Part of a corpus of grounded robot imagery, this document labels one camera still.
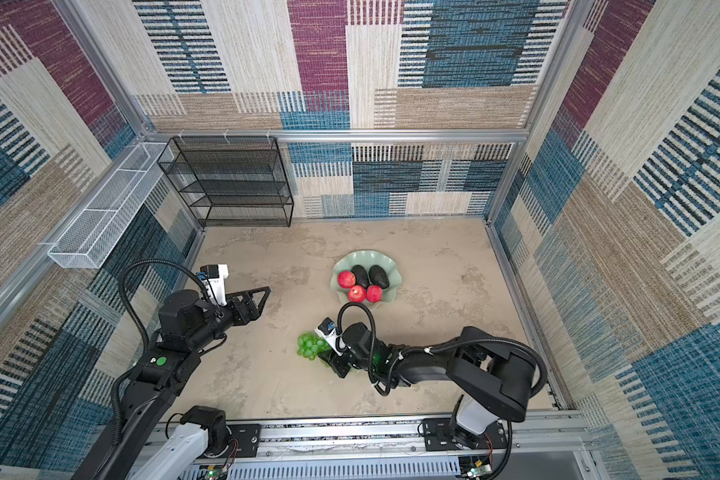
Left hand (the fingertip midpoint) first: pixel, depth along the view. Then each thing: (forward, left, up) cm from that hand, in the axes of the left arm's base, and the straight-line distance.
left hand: (259, 287), depth 72 cm
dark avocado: (+17, -24, -20) cm, 36 cm away
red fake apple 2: (+10, -28, -20) cm, 36 cm away
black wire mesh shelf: (+51, +23, -8) cm, 57 cm away
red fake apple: (+10, -23, -20) cm, 32 cm away
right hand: (-8, -15, -21) cm, 27 cm away
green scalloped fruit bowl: (+23, -26, -20) cm, 41 cm away
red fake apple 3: (+14, -20, -18) cm, 30 cm away
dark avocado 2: (+17, -30, -21) cm, 40 cm away
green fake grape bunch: (-8, -11, -16) cm, 21 cm away
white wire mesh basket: (+7, +40, +8) cm, 41 cm away
